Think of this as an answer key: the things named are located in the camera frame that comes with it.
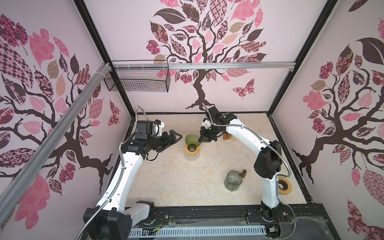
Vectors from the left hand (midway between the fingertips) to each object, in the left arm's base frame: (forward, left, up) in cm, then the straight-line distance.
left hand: (176, 142), depth 74 cm
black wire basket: (+45, +28, +9) cm, 54 cm away
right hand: (+7, -11, -7) cm, 15 cm away
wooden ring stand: (-15, -60, -23) cm, 66 cm away
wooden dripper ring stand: (+3, -9, -16) cm, 18 cm away
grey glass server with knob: (-14, -30, -14) cm, 36 cm away
